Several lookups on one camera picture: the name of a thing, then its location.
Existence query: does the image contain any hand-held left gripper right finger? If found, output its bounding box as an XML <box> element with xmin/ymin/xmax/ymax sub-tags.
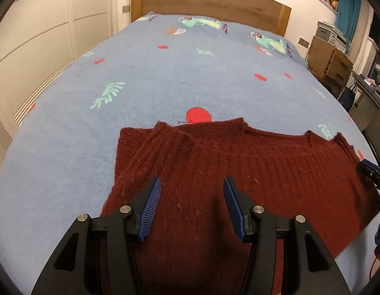
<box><xmin>223</xmin><ymin>177</ymin><xmax>352</xmax><ymax>295</ymax></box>

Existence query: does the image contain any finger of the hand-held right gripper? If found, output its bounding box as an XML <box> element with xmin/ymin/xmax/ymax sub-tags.
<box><xmin>357</xmin><ymin>159</ymin><xmax>380</xmax><ymax>195</ymax></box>

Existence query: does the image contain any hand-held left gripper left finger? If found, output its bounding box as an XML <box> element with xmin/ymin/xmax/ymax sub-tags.
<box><xmin>30</xmin><ymin>177</ymin><xmax>163</xmax><ymax>295</ymax></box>

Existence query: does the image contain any dark red knitted sweater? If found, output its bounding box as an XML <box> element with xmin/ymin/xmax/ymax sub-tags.
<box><xmin>99</xmin><ymin>117</ymin><xmax>380</xmax><ymax>295</ymax></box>

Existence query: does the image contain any grey office chair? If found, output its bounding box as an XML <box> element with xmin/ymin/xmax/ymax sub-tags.
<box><xmin>362</xmin><ymin>106</ymin><xmax>380</xmax><ymax>164</ymax></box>

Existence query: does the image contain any dark bag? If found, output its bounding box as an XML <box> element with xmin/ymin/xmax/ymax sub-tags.
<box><xmin>338</xmin><ymin>85</ymin><xmax>357</xmax><ymax>112</ymax></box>

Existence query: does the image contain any cluttered desk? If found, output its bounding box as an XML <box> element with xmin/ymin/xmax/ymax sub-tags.
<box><xmin>351</xmin><ymin>70</ymin><xmax>380</xmax><ymax>109</ymax></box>

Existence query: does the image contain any wooden nightstand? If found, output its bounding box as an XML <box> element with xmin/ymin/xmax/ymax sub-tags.
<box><xmin>307</xmin><ymin>35</ymin><xmax>354</xmax><ymax>84</ymax></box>

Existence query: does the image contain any bed with blue patterned cover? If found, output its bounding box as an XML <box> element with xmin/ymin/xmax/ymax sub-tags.
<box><xmin>0</xmin><ymin>12</ymin><xmax>378</xmax><ymax>295</ymax></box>

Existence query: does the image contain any white vent grille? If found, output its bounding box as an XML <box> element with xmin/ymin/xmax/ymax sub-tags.
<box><xmin>14</xmin><ymin>96</ymin><xmax>36</xmax><ymax>124</ymax></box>

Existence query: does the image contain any teal curtain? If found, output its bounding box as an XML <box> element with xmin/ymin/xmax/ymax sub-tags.
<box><xmin>334</xmin><ymin>0</ymin><xmax>362</xmax><ymax>45</ymax></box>

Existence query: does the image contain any wooden headboard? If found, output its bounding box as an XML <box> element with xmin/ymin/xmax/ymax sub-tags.
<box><xmin>130</xmin><ymin>0</ymin><xmax>292</xmax><ymax>37</ymax></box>

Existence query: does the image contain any white wardrobe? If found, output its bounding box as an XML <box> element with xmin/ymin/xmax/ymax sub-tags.
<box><xmin>0</xmin><ymin>0</ymin><xmax>113</xmax><ymax>126</ymax></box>

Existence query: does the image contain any black cable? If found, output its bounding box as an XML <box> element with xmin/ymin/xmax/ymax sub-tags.
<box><xmin>370</xmin><ymin>250</ymin><xmax>380</xmax><ymax>281</ymax></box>

